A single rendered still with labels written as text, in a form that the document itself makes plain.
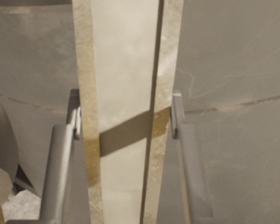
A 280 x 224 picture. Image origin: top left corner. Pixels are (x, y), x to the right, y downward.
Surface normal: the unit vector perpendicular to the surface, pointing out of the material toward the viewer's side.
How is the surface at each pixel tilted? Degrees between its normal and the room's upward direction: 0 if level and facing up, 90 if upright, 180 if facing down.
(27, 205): 0
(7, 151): 62
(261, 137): 50
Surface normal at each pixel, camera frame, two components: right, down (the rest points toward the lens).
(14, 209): 0.75, 0.27
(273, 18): 0.08, 0.64
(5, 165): 0.71, -0.67
